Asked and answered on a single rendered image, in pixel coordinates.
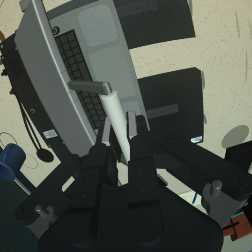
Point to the grey-green bar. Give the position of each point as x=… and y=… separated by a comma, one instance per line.
x=88, y=86

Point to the blue mug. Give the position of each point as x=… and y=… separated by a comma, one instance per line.
x=11, y=159

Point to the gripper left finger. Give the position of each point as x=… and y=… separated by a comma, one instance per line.
x=82, y=177

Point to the white cylinder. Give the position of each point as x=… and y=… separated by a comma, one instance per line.
x=116, y=118

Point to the black laptop dock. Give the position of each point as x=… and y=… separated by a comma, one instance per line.
x=21, y=84

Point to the blue pen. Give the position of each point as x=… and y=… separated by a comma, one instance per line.
x=194, y=198

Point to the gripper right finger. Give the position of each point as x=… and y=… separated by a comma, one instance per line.
x=141, y=177

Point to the black round power button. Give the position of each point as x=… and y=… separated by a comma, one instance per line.
x=55, y=30

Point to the black vented box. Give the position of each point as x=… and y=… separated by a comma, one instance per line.
x=239, y=155

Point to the brown book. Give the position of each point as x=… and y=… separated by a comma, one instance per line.
x=240, y=226

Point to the black flat box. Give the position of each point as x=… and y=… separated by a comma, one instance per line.
x=173, y=92
x=157, y=25

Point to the white notepad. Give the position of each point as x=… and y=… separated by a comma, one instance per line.
x=187, y=197

